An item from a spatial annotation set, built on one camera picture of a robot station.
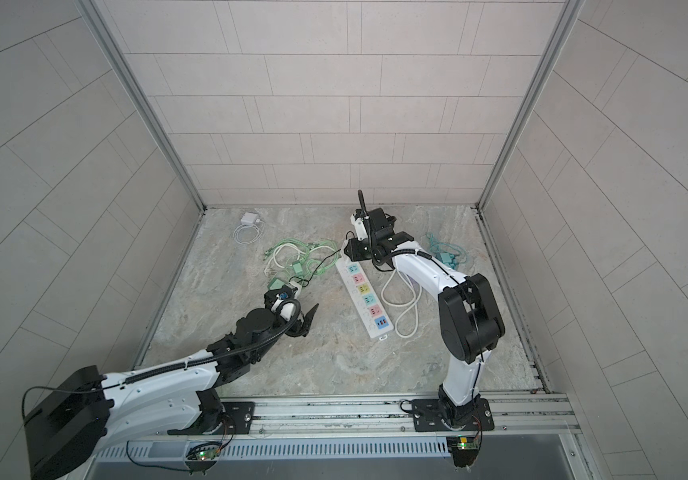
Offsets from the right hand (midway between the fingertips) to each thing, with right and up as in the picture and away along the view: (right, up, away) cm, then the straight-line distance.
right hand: (348, 248), depth 89 cm
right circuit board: (+28, -44, -21) cm, 56 cm away
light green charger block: (-17, -6, +7) cm, 19 cm away
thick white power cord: (-25, -4, +10) cm, 27 cm away
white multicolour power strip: (+9, -21, -5) cm, 24 cm away
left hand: (-9, -12, -10) cm, 18 cm away
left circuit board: (-30, -43, -25) cm, 58 cm away
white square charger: (-38, +10, +22) cm, 46 cm away
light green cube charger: (-23, -12, +4) cm, 26 cm away
